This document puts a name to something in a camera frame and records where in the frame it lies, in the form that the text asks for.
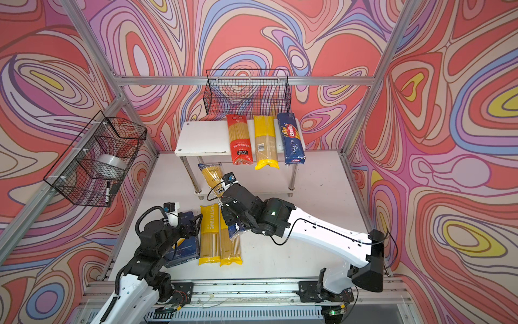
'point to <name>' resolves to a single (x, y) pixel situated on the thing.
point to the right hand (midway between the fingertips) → (229, 208)
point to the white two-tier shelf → (208, 138)
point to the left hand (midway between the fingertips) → (194, 213)
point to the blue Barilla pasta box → (188, 248)
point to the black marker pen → (108, 192)
